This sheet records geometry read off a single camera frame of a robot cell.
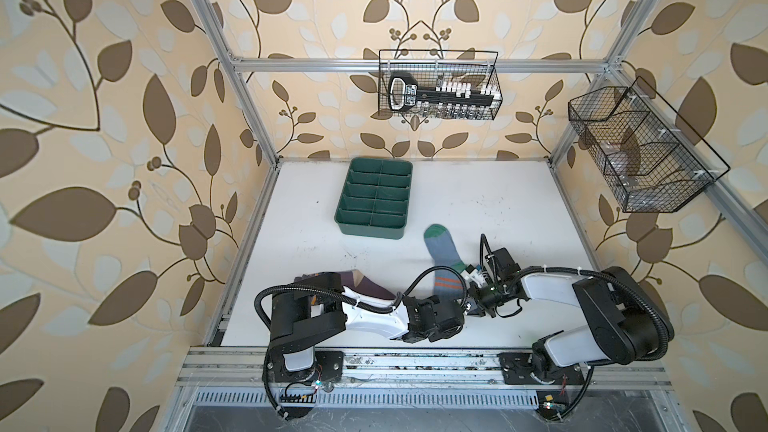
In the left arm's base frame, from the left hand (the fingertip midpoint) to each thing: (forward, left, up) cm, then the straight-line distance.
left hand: (449, 311), depth 82 cm
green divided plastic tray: (+34, +23, +6) cm, 42 cm away
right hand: (-1, -2, -1) cm, 3 cm away
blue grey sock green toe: (+19, -1, -2) cm, 19 cm away
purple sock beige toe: (+8, +27, -2) cm, 28 cm away
